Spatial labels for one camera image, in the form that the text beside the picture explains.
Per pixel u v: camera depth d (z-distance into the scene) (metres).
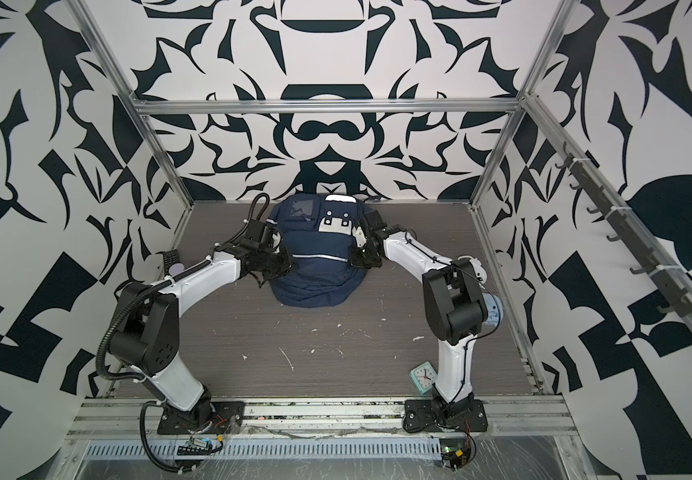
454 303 0.51
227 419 0.74
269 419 0.76
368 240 0.72
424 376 0.79
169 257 1.02
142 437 0.69
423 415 0.74
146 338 0.46
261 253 0.77
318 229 1.01
